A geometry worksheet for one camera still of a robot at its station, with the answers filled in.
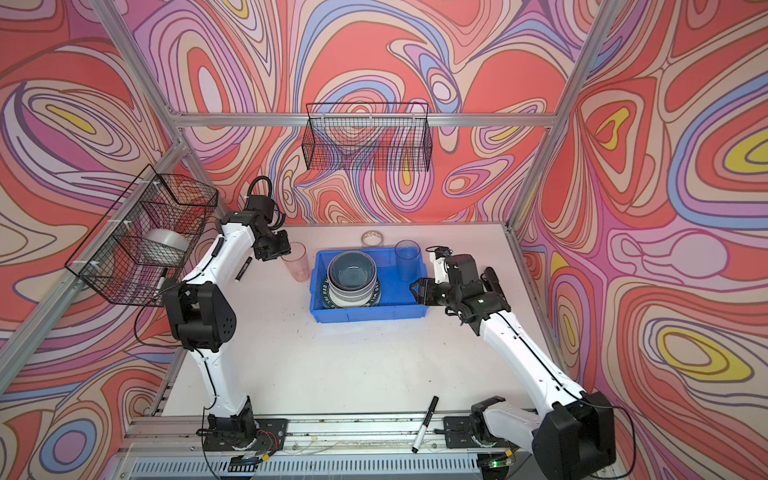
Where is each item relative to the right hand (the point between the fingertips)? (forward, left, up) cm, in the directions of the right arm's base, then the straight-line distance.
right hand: (421, 292), depth 80 cm
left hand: (+19, +40, -1) cm, 45 cm away
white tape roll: (+5, +63, +17) cm, 65 cm away
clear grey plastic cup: (+20, +2, -7) cm, 21 cm away
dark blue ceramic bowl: (+14, +21, -8) cm, 26 cm away
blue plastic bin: (+11, +6, -22) cm, 25 cm away
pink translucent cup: (+15, +38, -4) cm, 41 cm away
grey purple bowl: (+3, +20, -5) cm, 21 cm away
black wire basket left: (0, +73, +18) cm, 75 cm away
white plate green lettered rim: (+5, +26, -12) cm, 30 cm away
